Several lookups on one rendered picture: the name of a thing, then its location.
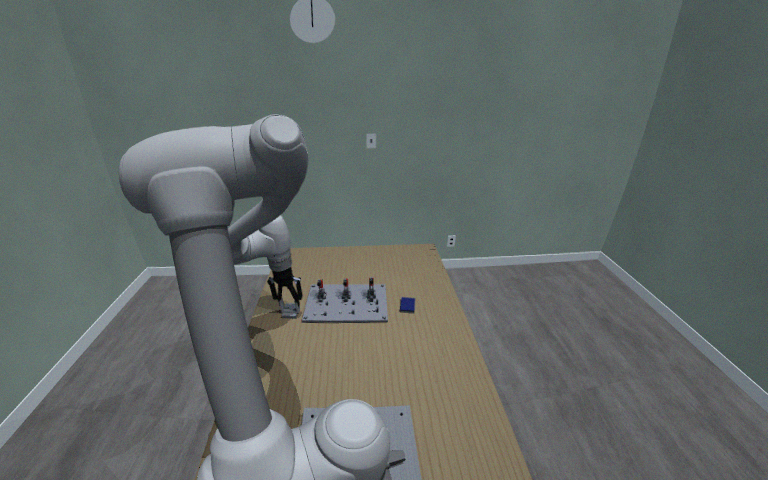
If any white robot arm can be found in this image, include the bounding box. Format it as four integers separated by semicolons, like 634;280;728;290
119;115;406;480

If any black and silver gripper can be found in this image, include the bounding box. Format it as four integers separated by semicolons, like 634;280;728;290
267;267;303;313

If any blue rectangular block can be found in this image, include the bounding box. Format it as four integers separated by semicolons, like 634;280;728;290
400;297;415;313

